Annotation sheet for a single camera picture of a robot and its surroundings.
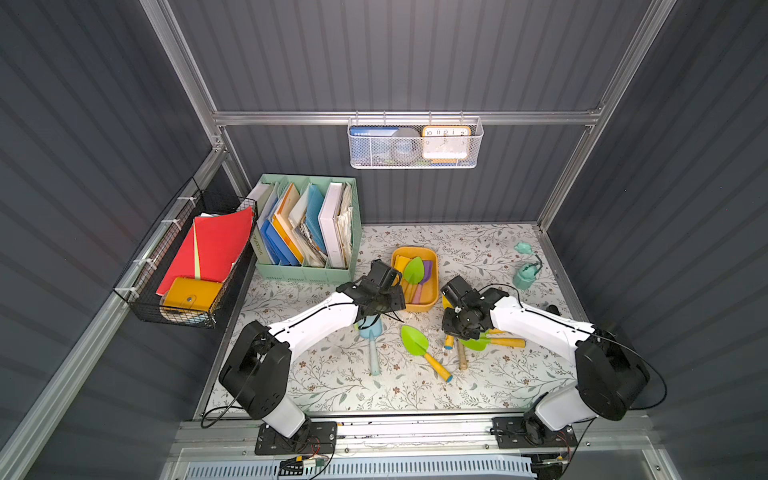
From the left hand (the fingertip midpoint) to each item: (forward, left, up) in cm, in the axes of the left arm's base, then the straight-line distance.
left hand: (395, 297), depth 86 cm
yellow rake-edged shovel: (+19, -2, -8) cm, 21 cm away
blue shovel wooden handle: (-14, -19, -10) cm, 26 cm away
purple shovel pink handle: (+15, -11, -10) cm, 21 cm away
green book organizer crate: (+20, +28, +9) cm, 35 cm away
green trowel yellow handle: (+16, -7, -10) cm, 21 cm away
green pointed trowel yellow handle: (-9, -7, -12) cm, 16 cm away
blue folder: (+16, +37, +2) cm, 41 cm away
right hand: (-7, -17, -6) cm, 19 cm away
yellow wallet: (-10, +45, +20) cm, 51 cm away
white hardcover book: (+18, +20, +10) cm, 29 cm away
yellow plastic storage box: (+24, -12, -8) cm, 28 cm away
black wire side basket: (-12, +53, +23) cm, 60 cm away
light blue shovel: (-13, +7, +8) cm, 16 cm away
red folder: (+5, +47, +18) cm, 50 cm away
